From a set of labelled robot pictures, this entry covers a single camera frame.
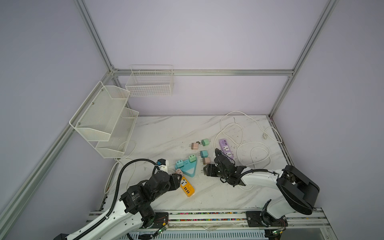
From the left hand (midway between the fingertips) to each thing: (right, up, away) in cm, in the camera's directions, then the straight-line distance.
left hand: (178, 178), depth 73 cm
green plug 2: (+14, +8, +23) cm, 28 cm away
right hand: (+15, +1, +14) cm, 20 cm away
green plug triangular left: (-1, +4, +13) cm, 14 cm away
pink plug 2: (+16, +5, +20) cm, 26 cm away
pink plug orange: (-1, +1, +10) cm, 10 cm away
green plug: (+16, +16, +29) cm, 36 cm away
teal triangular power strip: (+5, +1, +15) cm, 16 cm away
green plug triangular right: (+7, +7, +15) cm, 18 cm away
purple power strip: (+28, +12, +25) cm, 40 cm away
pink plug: (+8, +13, +28) cm, 32 cm away
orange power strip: (+4, -8, +9) cm, 12 cm away
